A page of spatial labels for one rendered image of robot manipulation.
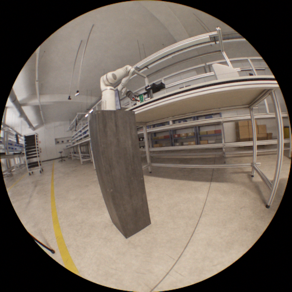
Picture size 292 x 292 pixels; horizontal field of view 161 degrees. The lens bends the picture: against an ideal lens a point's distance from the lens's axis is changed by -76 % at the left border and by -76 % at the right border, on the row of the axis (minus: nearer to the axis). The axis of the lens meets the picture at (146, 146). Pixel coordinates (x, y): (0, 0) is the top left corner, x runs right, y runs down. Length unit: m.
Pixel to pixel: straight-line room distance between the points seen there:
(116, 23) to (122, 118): 3.13
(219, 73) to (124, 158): 0.83
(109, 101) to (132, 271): 1.01
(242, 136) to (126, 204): 3.97
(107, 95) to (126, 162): 0.43
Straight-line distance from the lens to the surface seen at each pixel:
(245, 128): 4.15
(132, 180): 0.63
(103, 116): 0.55
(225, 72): 0.83
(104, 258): 0.80
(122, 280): 0.71
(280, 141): 0.97
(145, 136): 1.94
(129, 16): 3.38
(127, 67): 1.15
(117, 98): 2.57
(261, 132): 4.37
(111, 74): 0.78
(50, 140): 12.00
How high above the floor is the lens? 0.67
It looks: 4 degrees down
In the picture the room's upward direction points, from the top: 7 degrees counter-clockwise
